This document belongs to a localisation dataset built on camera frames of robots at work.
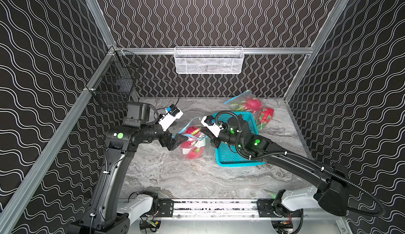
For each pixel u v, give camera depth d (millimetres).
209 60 1030
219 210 762
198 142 725
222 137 613
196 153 795
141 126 463
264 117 1008
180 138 539
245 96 1196
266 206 748
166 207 744
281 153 495
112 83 928
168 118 532
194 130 681
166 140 538
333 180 409
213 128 592
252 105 1065
